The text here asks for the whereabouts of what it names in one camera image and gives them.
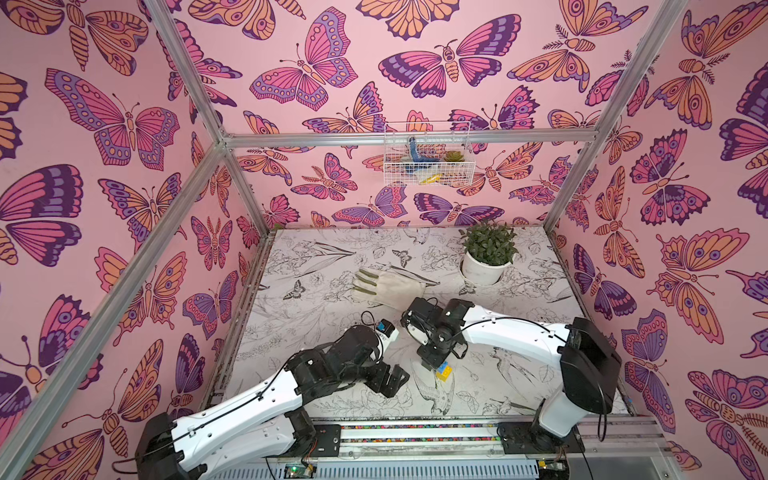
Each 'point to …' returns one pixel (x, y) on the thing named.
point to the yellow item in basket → (432, 179)
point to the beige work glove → (391, 287)
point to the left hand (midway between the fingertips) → (397, 367)
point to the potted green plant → (489, 250)
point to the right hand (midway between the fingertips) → (430, 353)
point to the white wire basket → (429, 153)
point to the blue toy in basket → (410, 168)
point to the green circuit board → (297, 470)
